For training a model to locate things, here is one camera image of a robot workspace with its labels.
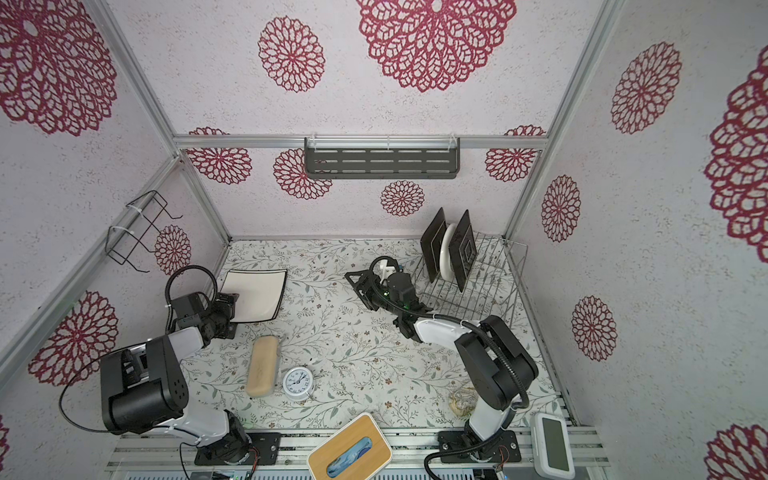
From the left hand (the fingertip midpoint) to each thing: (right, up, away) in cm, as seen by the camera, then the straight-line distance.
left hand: (240, 308), depth 94 cm
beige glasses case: (+11, -15, -10) cm, 22 cm away
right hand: (+35, +10, -12) cm, 39 cm away
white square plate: (+1, +3, +14) cm, 15 cm away
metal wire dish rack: (+82, +7, +5) cm, 82 cm away
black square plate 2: (+71, +19, +1) cm, 73 cm away
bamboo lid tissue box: (+39, -31, -24) cm, 55 cm away
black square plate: (+60, +21, 0) cm, 64 cm away
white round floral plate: (+65, +17, +1) cm, 67 cm away
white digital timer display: (+85, -30, -24) cm, 93 cm away
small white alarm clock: (+22, -19, -13) cm, 32 cm away
